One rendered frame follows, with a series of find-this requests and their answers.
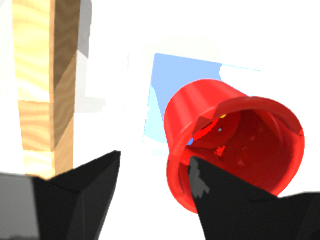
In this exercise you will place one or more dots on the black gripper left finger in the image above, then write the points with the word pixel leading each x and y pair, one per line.
pixel 72 205

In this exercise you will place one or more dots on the red cup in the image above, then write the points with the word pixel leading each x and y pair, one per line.
pixel 261 140

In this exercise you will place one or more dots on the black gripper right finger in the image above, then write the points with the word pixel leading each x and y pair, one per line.
pixel 229 208

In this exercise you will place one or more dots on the light wooden post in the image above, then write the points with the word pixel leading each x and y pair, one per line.
pixel 45 37

